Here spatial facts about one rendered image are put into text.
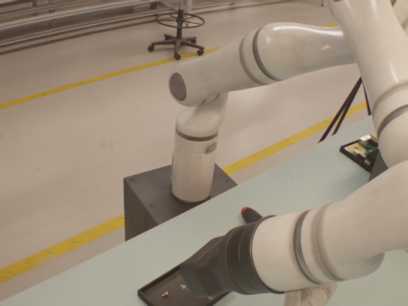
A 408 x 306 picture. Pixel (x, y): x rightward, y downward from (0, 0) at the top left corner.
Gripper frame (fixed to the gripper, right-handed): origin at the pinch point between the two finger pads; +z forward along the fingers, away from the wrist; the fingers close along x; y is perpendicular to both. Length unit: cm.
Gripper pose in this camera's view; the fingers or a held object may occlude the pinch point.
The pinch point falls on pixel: (184, 288)
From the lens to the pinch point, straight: 58.6
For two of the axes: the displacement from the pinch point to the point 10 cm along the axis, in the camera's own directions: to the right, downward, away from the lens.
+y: -4.9, -8.7, -0.6
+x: -6.2, 4.0, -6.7
